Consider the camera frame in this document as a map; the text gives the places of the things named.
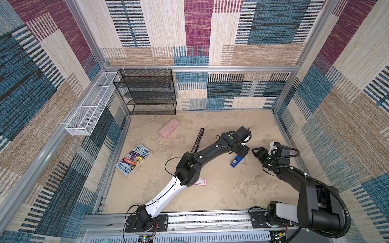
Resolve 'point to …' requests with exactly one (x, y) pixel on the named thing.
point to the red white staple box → (201, 181)
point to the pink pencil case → (170, 126)
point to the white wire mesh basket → (85, 120)
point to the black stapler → (197, 141)
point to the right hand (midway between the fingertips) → (254, 153)
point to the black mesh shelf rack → (147, 91)
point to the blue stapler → (236, 161)
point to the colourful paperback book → (134, 160)
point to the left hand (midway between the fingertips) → (244, 148)
